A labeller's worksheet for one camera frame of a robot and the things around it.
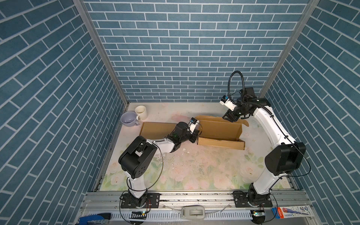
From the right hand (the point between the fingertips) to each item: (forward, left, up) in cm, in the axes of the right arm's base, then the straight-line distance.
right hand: (226, 111), depth 85 cm
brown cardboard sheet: (-6, +3, -14) cm, 16 cm away
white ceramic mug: (+6, +59, -12) cm, 60 cm away
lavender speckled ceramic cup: (+3, +69, -18) cm, 72 cm away
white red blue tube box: (-46, -33, -22) cm, 61 cm away
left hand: (-7, +16, -13) cm, 22 cm away
